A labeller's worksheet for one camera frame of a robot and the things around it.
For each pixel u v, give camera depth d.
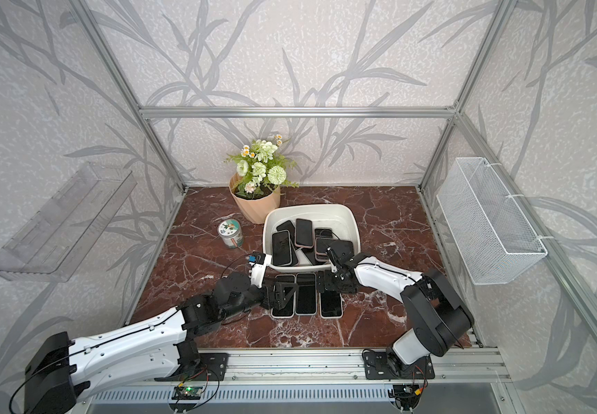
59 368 0.40
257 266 0.67
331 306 0.84
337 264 0.71
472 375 0.74
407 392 0.74
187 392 0.71
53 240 0.65
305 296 0.82
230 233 0.94
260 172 0.85
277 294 0.65
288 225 1.05
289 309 0.84
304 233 1.05
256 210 0.98
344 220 1.06
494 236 0.59
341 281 0.65
